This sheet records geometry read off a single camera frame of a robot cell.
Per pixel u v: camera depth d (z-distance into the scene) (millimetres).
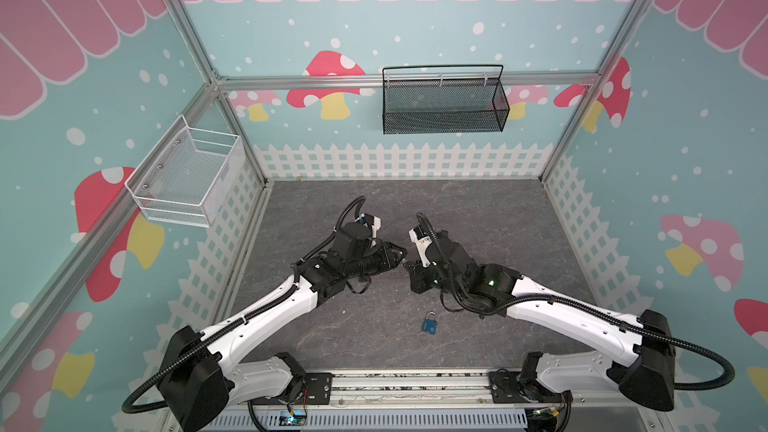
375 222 726
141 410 416
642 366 387
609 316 431
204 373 386
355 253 611
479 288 527
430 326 831
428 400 736
